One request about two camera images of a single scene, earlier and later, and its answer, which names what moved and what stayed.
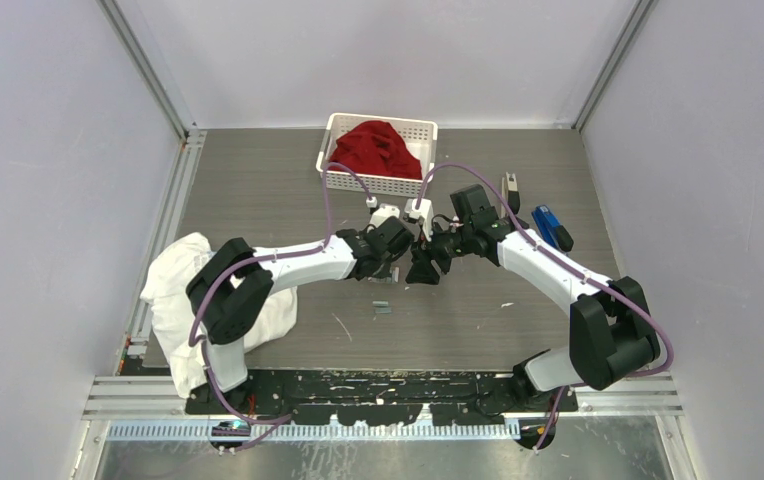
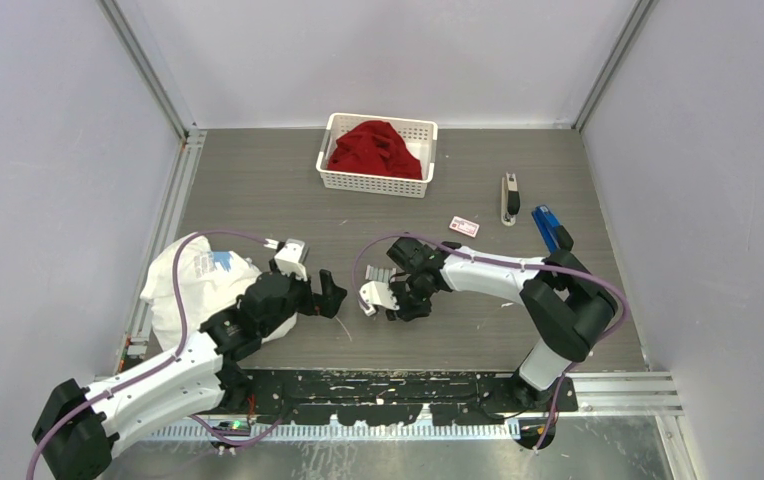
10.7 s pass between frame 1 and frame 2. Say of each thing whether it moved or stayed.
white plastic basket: stayed
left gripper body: moved
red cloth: stayed
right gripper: moved
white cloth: stayed
